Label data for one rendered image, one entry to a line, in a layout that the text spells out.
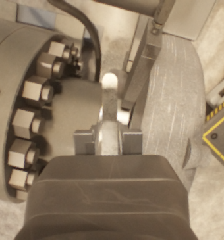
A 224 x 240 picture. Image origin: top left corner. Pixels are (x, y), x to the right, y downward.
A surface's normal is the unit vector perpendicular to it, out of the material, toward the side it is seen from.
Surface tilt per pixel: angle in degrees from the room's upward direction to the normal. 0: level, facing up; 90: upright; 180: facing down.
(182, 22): 22
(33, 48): 54
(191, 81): 42
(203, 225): 0
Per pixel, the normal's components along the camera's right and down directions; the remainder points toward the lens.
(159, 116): -0.44, -0.28
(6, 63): 0.15, -0.37
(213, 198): -0.02, 0.33
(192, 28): -0.11, 0.65
